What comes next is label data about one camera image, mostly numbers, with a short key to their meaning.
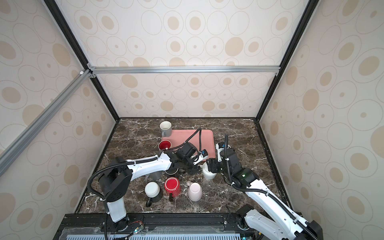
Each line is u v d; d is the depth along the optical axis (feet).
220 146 2.25
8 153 1.68
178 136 3.59
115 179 1.59
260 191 1.58
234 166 1.88
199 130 2.40
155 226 2.39
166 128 3.29
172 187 2.57
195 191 2.44
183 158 2.23
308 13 2.26
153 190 2.49
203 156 2.49
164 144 3.14
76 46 2.62
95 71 3.03
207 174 2.73
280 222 1.40
